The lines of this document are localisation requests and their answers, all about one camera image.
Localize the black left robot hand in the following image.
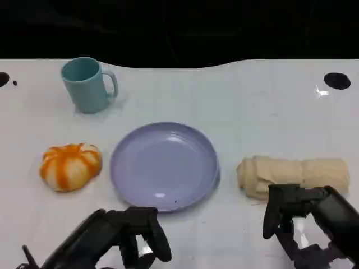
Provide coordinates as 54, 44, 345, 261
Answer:
41, 206, 172, 269

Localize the lilac plate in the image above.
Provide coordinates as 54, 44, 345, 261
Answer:
109, 121, 221, 215

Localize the orange and white bread roll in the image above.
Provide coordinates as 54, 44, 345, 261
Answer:
39, 142, 103, 193

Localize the pale green mug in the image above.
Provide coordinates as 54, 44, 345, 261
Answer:
61, 57, 119, 114

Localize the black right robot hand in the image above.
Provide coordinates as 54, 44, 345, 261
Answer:
262, 183, 359, 269

